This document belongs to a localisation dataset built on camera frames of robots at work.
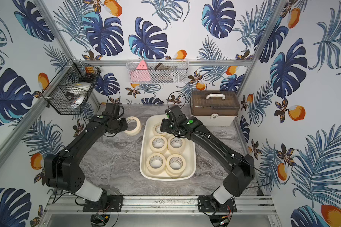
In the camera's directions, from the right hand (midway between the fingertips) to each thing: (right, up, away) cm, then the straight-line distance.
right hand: (164, 126), depth 78 cm
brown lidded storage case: (+34, +12, +21) cm, 42 cm away
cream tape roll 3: (-5, -13, +20) cm, 24 cm away
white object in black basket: (-51, +20, +3) cm, 54 cm away
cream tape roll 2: (-7, -4, +25) cm, 26 cm away
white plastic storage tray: (-13, +2, +22) cm, 25 cm away
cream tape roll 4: (+7, -13, +18) cm, 23 cm away
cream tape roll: (-18, 0, +5) cm, 19 cm away
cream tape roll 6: (+6, -25, +9) cm, 27 cm away
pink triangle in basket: (-14, +32, +10) cm, 36 cm away
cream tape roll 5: (-6, -24, +10) cm, 27 cm away
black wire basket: (-59, +35, +13) cm, 69 cm away
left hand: (-24, +1, +7) cm, 25 cm away
